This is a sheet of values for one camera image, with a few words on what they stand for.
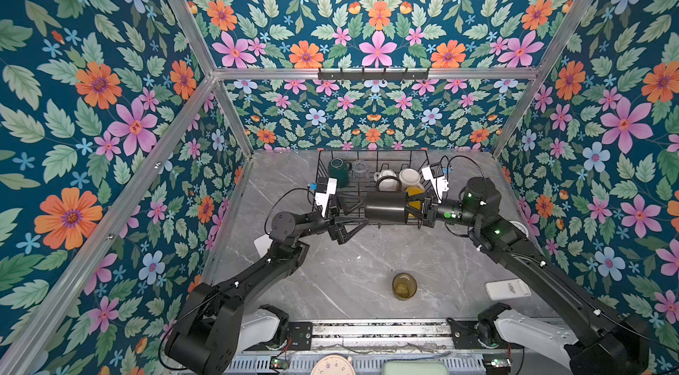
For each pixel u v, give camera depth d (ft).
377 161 3.53
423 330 2.48
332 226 1.93
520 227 2.98
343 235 1.94
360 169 3.33
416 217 2.08
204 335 1.34
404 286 2.70
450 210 1.95
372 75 3.04
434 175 1.96
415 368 2.21
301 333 2.42
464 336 2.40
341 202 2.22
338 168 3.23
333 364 2.22
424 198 2.00
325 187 1.95
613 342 1.24
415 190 3.06
